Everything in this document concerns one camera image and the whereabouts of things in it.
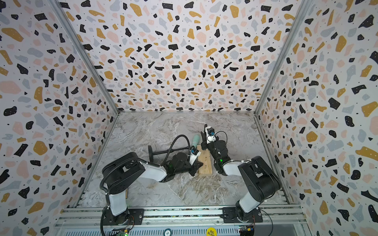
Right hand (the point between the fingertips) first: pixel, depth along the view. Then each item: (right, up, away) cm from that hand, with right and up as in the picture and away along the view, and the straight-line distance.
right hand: (206, 132), depth 86 cm
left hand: (+1, -19, 0) cm, 19 cm away
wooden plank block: (0, -16, +2) cm, 16 cm away
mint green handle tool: (-6, -7, +14) cm, 17 cm away
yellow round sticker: (+2, -47, -16) cm, 50 cm away
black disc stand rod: (-33, -13, +2) cm, 35 cm away
